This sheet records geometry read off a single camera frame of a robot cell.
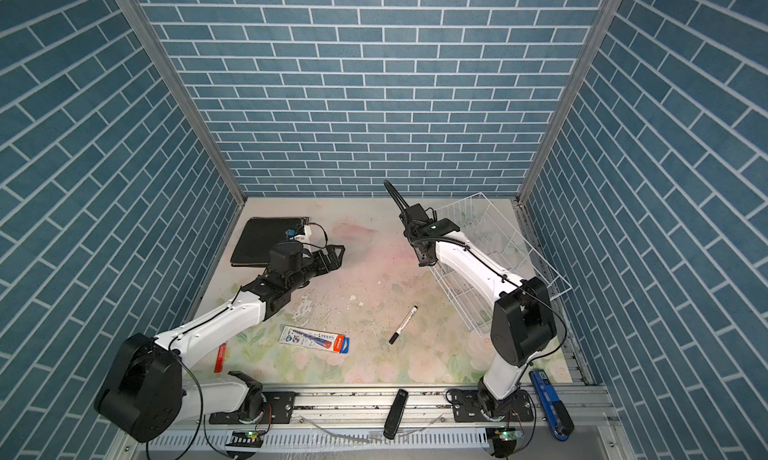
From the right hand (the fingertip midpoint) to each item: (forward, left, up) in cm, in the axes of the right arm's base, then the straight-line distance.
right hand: (435, 245), depth 88 cm
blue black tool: (-39, -30, -12) cm, 51 cm away
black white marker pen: (-19, +8, -14) cm, 25 cm away
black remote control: (-41, +8, -14) cm, 45 cm away
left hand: (-5, +28, +2) cm, 29 cm away
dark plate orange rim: (+7, +62, -11) cm, 63 cm away
